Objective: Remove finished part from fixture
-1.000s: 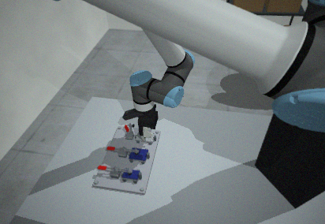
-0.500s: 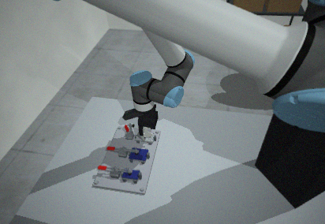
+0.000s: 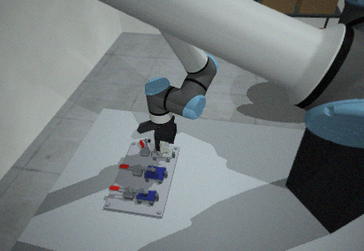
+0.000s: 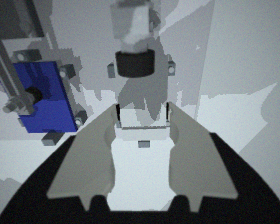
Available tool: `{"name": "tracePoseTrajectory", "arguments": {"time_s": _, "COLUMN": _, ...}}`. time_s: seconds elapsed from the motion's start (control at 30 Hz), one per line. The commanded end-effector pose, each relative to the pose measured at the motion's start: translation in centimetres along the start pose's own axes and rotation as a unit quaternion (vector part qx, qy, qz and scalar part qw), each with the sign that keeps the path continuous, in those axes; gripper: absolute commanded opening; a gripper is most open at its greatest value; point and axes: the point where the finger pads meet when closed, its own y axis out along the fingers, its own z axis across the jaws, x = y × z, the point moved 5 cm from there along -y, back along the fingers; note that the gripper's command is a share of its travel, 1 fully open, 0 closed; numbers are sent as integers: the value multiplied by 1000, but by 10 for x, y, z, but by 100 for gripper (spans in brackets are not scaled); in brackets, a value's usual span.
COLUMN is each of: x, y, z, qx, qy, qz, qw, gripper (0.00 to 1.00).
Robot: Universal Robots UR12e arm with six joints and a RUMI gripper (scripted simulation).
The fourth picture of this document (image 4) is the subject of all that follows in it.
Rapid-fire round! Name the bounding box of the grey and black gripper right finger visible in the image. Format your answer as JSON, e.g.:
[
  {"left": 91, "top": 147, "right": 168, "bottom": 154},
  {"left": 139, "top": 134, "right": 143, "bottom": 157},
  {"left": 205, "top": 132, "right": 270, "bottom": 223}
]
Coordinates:
[{"left": 166, "top": 102, "right": 280, "bottom": 224}]

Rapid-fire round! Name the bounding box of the grey metal fixture plate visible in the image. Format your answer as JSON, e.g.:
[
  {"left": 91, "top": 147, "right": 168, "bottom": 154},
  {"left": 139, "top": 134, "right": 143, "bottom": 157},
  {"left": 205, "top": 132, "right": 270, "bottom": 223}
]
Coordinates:
[{"left": 0, "top": 0, "right": 215, "bottom": 140}]

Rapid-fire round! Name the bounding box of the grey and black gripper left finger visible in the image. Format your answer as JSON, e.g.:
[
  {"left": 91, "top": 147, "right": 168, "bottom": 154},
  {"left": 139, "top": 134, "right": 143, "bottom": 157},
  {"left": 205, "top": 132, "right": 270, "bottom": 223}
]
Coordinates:
[{"left": 0, "top": 103, "right": 120, "bottom": 224}]

